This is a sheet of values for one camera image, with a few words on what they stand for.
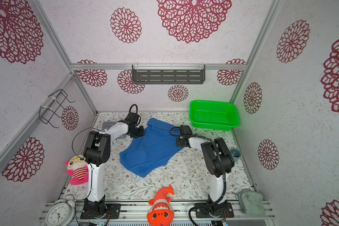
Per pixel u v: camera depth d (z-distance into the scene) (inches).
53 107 30.6
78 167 32.5
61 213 27.7
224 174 19.4
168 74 37.4
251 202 29.9
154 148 38.4
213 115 47.3
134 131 34.4
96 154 23.2
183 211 30.7
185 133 32.0
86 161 23.4
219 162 18.4
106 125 43.0
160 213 26.0
